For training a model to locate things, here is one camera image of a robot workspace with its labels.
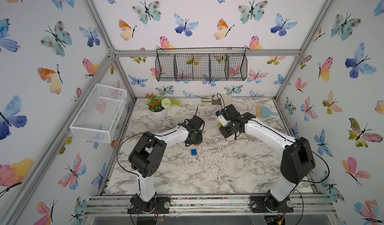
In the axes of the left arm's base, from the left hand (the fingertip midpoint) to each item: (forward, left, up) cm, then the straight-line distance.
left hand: (200, 139), depth 94 cm
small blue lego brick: (-7, +4, -2) cm, 9 cm away
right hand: (+1, -15, +9) cm, 17 cm away
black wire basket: (+40, -1, +27) cm, 48 cm away
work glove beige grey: (+38, -15, -3) cm, 41 cm away
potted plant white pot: (+18, +27, +12) cm, 35 cm away
